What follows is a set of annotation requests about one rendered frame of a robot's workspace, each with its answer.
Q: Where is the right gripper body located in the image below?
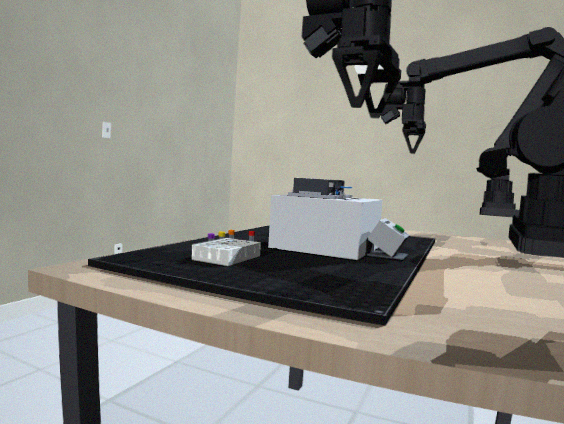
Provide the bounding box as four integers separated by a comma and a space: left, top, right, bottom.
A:
402, 103, 426, 130

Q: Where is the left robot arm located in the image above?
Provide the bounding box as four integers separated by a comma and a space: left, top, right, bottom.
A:
302, 0, 564, 241

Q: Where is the white tube rack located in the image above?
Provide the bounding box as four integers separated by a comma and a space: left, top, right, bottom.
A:
192, 238, 261, 266

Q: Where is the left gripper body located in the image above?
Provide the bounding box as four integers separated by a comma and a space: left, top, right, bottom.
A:
332, 5, 401, 74

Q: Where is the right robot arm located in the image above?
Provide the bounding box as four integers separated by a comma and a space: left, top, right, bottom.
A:
381, 27, 564, 209

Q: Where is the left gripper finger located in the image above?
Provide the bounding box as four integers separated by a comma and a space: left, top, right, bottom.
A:
358, 72, 401, 118
332, 50, 383, 108

